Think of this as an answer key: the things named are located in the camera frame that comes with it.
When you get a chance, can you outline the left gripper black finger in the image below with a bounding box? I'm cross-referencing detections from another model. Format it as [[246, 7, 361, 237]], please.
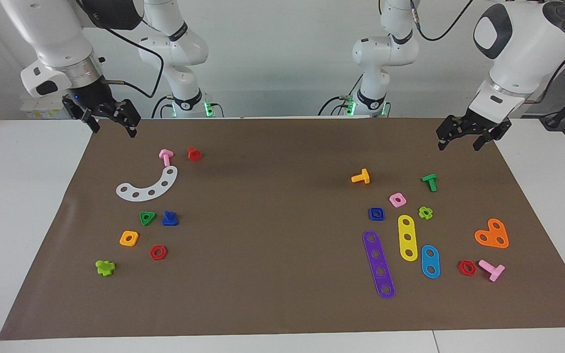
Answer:
[[436, 116, 466, 151], [473, 122, 513, 152]]

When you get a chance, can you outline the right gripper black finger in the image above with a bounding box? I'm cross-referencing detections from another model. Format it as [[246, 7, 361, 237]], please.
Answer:
[[61, 97, 101, 134], [114, 99, 142, 139]]

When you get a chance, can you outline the small white box stack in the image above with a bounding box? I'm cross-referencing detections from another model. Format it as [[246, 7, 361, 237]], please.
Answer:
[[20, 97, 75, 120]]

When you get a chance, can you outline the white curved five-hole plate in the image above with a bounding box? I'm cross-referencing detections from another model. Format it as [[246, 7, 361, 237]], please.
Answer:
[[116, 166, 179, 202]]

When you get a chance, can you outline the orange three-hole angled plate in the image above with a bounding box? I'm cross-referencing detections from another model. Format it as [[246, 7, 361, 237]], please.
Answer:
[[474, 218, 510, 249]]

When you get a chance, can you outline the yellow three-hole toy plate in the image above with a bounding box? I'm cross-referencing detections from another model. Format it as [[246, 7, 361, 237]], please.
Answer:
[[397, 214, 419, 262]]

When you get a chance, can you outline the blue two-hole toy plate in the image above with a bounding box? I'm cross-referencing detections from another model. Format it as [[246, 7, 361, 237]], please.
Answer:
[[420, 245, 441, 279]]

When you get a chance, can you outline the purple four-hole toy plate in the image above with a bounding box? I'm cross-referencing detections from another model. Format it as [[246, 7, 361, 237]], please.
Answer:
[[362, 230, 396, 300]]

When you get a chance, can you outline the brown table mat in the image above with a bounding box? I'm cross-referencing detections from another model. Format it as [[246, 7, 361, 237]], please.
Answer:
[[0, 117, 565, 341]]

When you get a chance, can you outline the black base power cable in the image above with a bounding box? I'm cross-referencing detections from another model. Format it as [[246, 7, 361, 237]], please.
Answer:
[[317, 82, 361, 118], [151, 95, 175, 119]]

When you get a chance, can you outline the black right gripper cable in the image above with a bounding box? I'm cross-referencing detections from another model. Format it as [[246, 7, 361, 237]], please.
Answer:
[[79, 0, 165, 99]]

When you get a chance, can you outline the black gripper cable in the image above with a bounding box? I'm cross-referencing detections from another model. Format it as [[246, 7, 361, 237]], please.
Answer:
[[79, 0, 165, 99], [409, 0, 565, 104]]

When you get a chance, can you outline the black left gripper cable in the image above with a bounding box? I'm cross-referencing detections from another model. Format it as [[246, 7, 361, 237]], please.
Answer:
[[409, 0, 565, 104]]

